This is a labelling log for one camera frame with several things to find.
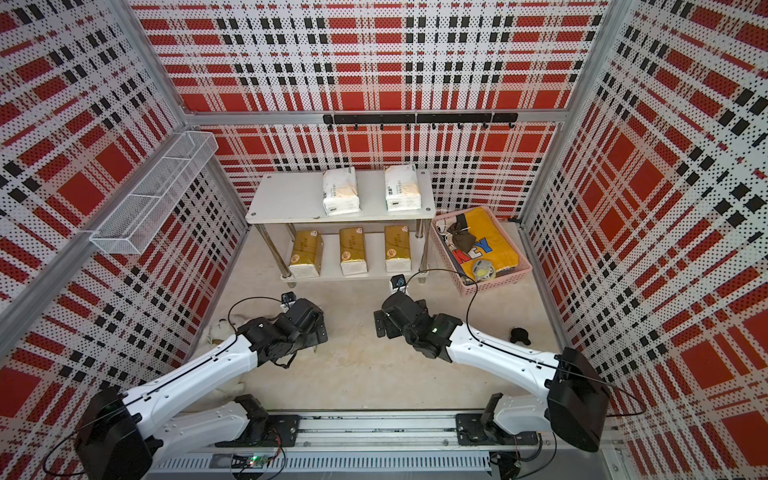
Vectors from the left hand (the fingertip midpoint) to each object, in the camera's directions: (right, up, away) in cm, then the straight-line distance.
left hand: (312, 332), depth 83 cm
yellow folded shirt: (+56, +25, +20) cm, 65 cm away
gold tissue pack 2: (+9, +23, +12) cm, 27 cm away
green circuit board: (-9, -27, -14) cm, 31 cm away
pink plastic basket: (+43, +29, +22) cm, 56 cm away
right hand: (+24, +7, -2) cm, 25 cm away
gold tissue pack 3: (+24, +24, +13) cm, 36 cm away
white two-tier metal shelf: (+7, +32, +15) cm, 36 cm away
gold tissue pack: (-5, +22, +12) cm, 26 cm away
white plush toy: (-26, +1, -1) cm, 26 cm away
